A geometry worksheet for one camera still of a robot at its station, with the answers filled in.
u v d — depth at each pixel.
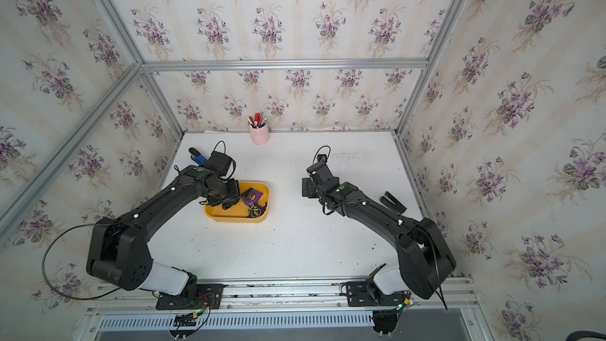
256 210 0.88
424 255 0.42
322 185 0.64
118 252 0.42
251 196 0.93
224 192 0.73
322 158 0.77
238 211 0.90
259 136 1.11
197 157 1.06
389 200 0.91
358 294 0.73
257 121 1.11
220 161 0.72
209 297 0.73
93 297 0.42
